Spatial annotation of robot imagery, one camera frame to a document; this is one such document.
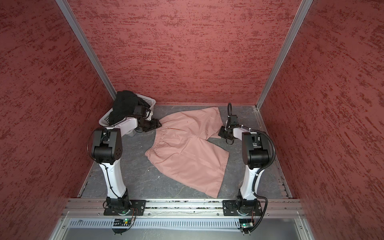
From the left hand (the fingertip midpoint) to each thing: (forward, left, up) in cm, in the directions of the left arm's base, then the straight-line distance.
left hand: (157, 128), depth 102 cm
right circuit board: (-54, -52, -4) cm, 75 cm away
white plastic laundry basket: (-18, +6, +27) cm, 32 cm away
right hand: (-3, -44, -3) cm, 44 cm away
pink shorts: (-9, -17, -2) cm, 19 cm away
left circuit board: (-54, +7, -3) cm, 55 cm away
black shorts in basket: (+18, +27, +6) cm, 33 cm away
